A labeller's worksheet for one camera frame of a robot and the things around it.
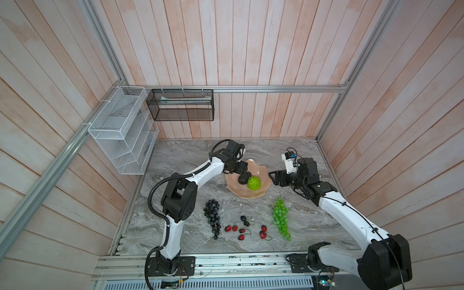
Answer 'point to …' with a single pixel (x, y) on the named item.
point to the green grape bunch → (280, 218)
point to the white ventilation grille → (267, 283)
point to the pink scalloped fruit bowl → (238, 190)
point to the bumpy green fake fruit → (254, 183)
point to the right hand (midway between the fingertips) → (275, 171)
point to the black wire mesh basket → (182, 104)
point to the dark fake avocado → (243, 177)
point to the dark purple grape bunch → (211, 211)
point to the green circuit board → (321, 282)
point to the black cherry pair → (243, 218)
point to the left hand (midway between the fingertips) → (241, 170)
